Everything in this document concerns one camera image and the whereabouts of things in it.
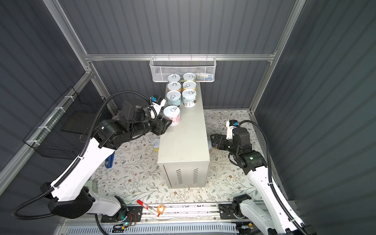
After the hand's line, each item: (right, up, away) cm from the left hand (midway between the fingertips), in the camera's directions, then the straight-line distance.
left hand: (167, 118), depth 63 cm
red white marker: (-16, -44, +14) cm, 49 cm away
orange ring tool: (-6, -47, +11) cm, 49 cm away
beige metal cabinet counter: (+7, -13, -4) cm, 16 cm away
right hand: (+25, -10, +11) cm, 29 cm away
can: (-12, -16, +30) cm, 36 cm away
